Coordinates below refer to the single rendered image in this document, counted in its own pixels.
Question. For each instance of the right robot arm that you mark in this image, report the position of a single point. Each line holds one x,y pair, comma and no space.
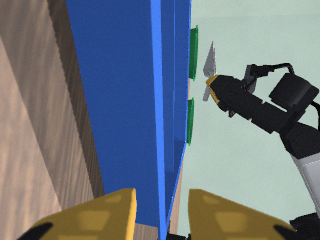
302,141

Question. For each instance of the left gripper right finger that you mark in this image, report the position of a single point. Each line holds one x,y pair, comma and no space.
212,217

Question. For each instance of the green bowl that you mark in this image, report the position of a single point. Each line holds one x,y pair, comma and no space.
193,52
190,117

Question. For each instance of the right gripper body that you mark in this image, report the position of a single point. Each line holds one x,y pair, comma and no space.
238,99

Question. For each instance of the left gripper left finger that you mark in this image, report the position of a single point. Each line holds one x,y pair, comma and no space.
109,217

